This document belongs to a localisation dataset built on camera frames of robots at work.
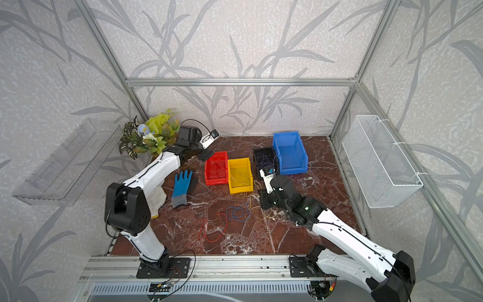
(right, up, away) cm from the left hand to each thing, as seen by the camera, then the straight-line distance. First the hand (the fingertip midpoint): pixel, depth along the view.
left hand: (207, 141), depth 91 cm
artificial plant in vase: (-26, +2, -2) cm, 26 cm away
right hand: (+25, -20, -16) cm, 36 cm away
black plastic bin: (+31, -5, +17) cm, 35 cm away
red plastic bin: (+2, -14, +13) cm, 20 cm away
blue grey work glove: (-15, -24, +4) cm, 28 cm away
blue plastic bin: (+45, -3, +23) cm, 51 cm away
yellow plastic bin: (+16, -18, +10) cm, 26 cm away
